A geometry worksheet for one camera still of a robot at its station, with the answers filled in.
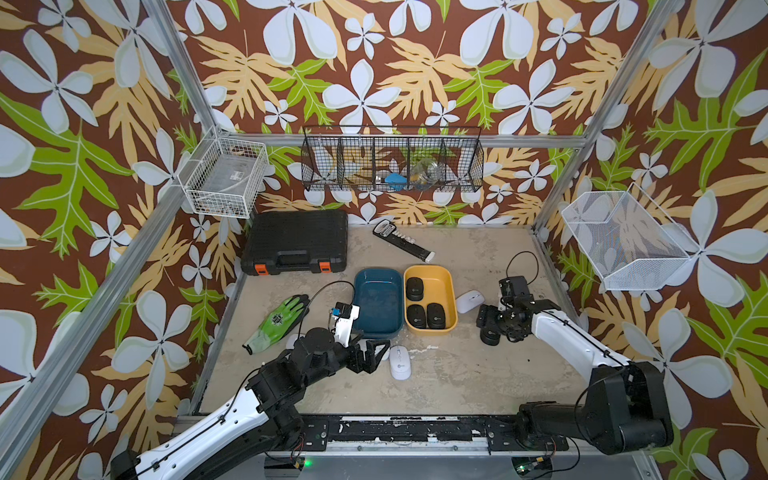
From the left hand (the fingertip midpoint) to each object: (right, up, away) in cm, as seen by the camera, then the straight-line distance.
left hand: (378, 336), depth 71 cm
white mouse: (+6, -11, +13) cm, 18 cm away
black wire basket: (+5, +52, +28) cm, 59 cm away
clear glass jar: (+15, +47, +27) cm, 56 cm away
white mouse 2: (+30, +4, +26) cm, 40 cm away
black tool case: (-31, +25, +37) cm, 54 cm away
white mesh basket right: (+67, +23, +8) cm, 71 cm away
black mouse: (+12, +9, +28) cm, 31 cm away
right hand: (+33, -1, +19) cm, 38 cm away
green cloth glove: (-32, -2, +22) cm, 39 cm away
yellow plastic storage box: (+17, +5, +29) cm, 34 cm away
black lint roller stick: (+2, +30, +48) cm, 57 cm away
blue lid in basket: (+6, +44, +24) cm, 50 cm away
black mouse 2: (+12, 0, +23) cm, 26 cm away
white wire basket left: (-46, +43, +16) cm, 64 cm away
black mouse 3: (+18, 0, +22) cm, 28 cm away
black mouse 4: (+34, -5, +18) cm, 38 cm away
